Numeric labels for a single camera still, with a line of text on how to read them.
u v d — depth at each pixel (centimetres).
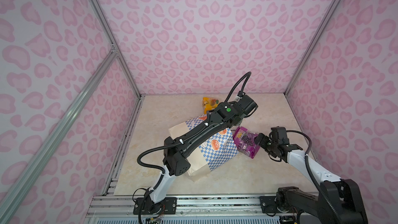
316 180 43
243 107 57
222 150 74
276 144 66
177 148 48
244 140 88
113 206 75
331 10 77
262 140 80
